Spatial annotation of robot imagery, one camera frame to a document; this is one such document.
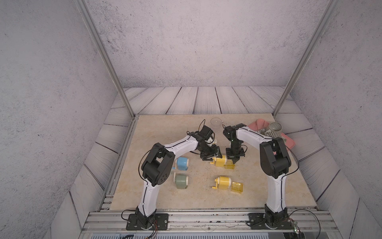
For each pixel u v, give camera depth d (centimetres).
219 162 88
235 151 82
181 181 79
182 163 87
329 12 72
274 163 54
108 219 79
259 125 113
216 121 111
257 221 72
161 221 73
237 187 84
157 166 52
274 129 108
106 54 87
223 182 78
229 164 90
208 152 82
